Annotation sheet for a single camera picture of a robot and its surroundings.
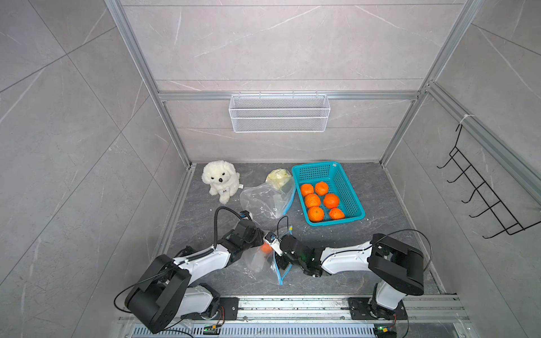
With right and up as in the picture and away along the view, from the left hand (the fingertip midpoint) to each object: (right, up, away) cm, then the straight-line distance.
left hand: (263, 230), depth 89 cm
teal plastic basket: (+36, +25, +20) cm, 48 cm away
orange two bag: (+22, +12, +7) cm, 27 cm away
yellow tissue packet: (+7, +23, +19) cm, 31 cm away
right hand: (+4, -7, -4) cm, 9 cm away
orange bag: (+2, -5, -8) cm, 10 cm away
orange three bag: (+33, +7, +4) cm, 34 cm away
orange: (+21, +17, +12) cm, 29 cm away
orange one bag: (+23, +7, +2) cm, 24 cm away
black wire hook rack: (+73, +10, -29) cm, 79 cm away
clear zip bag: (0, -9, -7) cm, 12 cm away
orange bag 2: (+28, +18, +14) cm, 36 cm away
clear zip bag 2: (+1, +12, +12) cm, 17 cm away
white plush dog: (-18, +23, +3) cm, 29 cm away
